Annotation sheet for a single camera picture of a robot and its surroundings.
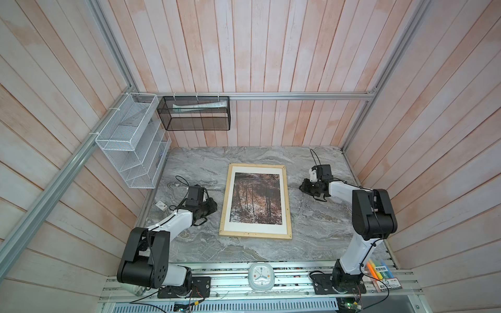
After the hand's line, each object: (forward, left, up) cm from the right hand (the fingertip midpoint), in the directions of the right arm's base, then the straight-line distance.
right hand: (301, 186), depth 101 cm
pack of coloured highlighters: (-40, -26, -2) cm, 48 cm away
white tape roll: (-50, +67, +5) cm, 84 cm away
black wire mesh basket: (+30, +57, +24) cm, 69 cm away
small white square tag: (-13, +71, 0) cm, 72 cm away
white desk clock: (-43, +22, +2) cm, 49 cm away
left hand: (-15, +44, +2) cm, 46 cm away
